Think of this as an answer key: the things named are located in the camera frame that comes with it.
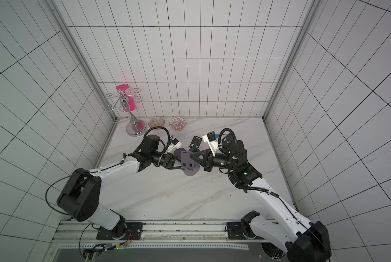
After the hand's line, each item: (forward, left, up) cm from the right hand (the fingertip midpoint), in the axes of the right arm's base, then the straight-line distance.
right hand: (192, 152), depth 66 cm
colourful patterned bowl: (+40, +15, -27) cm, 51 cm away
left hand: (-2, +5, -12) cm, 13 cm away
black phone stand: (+19, +1, -22) cm, 29 cm away
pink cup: (+48, +50, -18) cm, 71 cm away
